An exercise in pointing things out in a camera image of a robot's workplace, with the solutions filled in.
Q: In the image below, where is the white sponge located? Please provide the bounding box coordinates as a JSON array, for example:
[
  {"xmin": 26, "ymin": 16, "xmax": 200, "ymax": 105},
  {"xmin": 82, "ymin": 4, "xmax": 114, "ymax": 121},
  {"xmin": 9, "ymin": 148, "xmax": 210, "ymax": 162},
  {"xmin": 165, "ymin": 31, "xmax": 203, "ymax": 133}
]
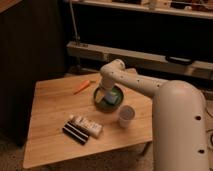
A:
[{"xmin": 104, "ymin": 92, "xmax": 118, "ymax": 104}]

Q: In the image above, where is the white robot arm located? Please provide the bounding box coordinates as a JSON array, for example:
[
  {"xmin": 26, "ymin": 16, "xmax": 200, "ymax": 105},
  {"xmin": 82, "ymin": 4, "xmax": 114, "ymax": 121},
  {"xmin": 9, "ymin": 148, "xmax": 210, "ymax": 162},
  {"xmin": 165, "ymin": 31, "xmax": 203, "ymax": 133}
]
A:
[{"xmin": 96, "ymin": 59, "xmax": 209, "ymax": 171}]

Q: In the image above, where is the green plate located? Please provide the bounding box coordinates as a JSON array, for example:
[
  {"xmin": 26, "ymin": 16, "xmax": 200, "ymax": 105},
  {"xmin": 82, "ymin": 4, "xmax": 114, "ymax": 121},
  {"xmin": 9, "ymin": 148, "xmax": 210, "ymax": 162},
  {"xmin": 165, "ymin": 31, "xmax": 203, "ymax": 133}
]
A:
[{"xmin": 94, "ymin": 86, "xmax": 124, "ymax": 113}]

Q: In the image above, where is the orange carrot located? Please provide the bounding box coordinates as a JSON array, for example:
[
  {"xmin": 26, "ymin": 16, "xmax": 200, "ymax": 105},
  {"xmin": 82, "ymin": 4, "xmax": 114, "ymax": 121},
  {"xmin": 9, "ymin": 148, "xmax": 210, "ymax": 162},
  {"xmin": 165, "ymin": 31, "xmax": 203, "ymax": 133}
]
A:
[{"xmin": 73, "ymin": 80, "xmax": 92, "ymax": 94}]

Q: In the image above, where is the white tube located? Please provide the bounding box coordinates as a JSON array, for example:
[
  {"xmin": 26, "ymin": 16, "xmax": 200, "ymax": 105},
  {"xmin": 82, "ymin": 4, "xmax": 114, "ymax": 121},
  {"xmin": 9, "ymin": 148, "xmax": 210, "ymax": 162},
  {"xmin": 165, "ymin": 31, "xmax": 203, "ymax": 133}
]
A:
[{"xmin": 69, "ymin": 115, "xmax": 103, "ymax": 138}]

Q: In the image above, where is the wooden folding table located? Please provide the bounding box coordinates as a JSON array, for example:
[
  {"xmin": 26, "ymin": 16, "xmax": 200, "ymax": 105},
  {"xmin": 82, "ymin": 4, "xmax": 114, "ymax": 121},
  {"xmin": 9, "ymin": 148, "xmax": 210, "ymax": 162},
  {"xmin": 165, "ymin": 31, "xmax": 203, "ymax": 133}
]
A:
[{"xmin": 23, "ymin": 73, "xmax": 152, "ymax": 169}]

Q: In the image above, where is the black striped box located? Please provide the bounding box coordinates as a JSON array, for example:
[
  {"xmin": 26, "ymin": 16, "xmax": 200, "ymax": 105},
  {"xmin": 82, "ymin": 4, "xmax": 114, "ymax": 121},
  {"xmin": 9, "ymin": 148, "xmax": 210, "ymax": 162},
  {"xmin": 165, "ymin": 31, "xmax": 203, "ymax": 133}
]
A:
[{"xmin": 62, "ymin": 123, "xmax": 89, "ymax": 145}]

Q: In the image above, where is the long grey case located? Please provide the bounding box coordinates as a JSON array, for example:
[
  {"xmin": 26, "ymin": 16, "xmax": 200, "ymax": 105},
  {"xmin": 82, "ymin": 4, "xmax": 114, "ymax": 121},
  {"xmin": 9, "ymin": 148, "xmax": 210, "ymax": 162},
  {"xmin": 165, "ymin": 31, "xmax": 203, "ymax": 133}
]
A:
[{"xmin": 66, "ymin": 41, "xmax": 213, "ymax": 80}]

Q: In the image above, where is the metal pole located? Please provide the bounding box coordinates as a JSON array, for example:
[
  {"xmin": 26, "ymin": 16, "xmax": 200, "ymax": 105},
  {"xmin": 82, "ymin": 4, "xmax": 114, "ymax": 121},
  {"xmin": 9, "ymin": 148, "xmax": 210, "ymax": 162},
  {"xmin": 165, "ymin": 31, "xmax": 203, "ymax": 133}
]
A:
[{"xmin": 69, "ymin": 0, "xmax": 80, "ymax": 45}]

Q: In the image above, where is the wooden shelf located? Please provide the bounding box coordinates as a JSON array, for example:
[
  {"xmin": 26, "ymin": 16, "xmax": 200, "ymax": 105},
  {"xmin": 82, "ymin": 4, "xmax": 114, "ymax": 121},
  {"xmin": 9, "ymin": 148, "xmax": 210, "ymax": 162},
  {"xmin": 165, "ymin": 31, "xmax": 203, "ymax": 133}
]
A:
[{"xmin": 63, "ymin": 0, "xmax": 213, "ymax": 20}]

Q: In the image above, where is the black handle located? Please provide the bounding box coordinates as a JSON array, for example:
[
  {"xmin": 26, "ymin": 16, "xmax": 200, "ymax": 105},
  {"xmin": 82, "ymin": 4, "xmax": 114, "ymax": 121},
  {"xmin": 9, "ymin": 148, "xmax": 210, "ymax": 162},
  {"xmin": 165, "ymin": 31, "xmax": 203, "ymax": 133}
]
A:
[{"xmin": 165, "ymin": 56, "xmax": 195, "ymax": 66}]

